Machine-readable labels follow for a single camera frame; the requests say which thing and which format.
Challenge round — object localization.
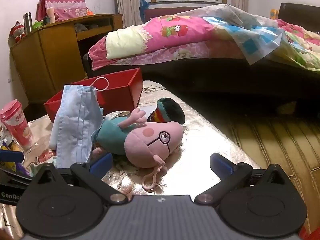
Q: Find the dark wooden bed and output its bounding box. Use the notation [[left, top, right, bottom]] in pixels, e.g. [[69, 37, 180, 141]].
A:
[[84, 1, 320, 107]]

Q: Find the rainbow striped dark sock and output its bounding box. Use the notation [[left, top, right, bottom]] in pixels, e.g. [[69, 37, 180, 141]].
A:
[[146, 97, 186, 126]]

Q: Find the dark brown headboard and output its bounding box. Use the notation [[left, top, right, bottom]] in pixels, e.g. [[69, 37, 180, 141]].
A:
[[278, 3, 320, 28]]

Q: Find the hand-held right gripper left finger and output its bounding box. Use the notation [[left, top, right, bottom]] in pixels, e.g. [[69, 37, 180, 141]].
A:
[[32, 152, 128, 204]]

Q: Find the wooden desk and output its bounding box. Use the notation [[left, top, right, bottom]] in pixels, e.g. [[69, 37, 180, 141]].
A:
[[10, 14, 124, 105]]

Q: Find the red box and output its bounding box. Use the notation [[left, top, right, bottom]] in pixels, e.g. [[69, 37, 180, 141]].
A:
[[44, 68, 144, 123]]

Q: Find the grey cloth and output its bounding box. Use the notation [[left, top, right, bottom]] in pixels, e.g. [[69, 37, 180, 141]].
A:
[[74, 23, 100, 33]]

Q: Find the red santa doll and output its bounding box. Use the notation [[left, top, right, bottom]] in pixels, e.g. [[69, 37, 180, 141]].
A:
[[9, 21, 27, 43]]

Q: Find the purple yellow snack packet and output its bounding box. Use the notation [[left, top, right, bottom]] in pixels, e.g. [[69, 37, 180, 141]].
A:
[[0, 140, 31, 178]]

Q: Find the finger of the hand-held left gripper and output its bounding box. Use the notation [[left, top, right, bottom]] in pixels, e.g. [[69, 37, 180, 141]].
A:
[[0, 149, 25, 164]]

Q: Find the pink plastic cup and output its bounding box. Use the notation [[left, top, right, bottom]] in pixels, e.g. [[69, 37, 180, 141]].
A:
[[0, 99, 35, 152]]

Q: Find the blue bag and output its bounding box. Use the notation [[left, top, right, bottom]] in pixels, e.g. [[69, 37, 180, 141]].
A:
[[139, 0, 151, 24]]

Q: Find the pink floral bedsheet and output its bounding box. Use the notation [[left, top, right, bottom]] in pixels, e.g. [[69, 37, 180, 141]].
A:
[[89, 37, 253, 71]]

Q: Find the pink cartoon quilt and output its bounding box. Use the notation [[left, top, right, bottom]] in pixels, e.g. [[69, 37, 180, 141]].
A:
[[104, 15, 320, 72]]

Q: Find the pink pig plush toy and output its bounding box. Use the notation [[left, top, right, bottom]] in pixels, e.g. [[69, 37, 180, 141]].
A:
[[91, 109, 185, 193]]

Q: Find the steel thermos flask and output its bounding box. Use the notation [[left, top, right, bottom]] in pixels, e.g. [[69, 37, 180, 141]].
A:
[[23, 12, 33, 34]]

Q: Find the white blue patterned sheet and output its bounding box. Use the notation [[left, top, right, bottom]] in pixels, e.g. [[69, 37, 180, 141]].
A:
[[175, 4, 289, 66]]

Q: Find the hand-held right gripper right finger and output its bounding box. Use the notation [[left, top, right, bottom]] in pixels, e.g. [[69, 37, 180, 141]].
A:
[[194, 152, 292, 204]]

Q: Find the pink lace cloth cover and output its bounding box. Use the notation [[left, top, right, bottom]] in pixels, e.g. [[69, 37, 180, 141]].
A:
[[35, 0, 88, 22]]

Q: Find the blue face mask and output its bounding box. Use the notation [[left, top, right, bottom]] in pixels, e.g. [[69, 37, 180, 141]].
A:
[[49, 77, 110, 170]]

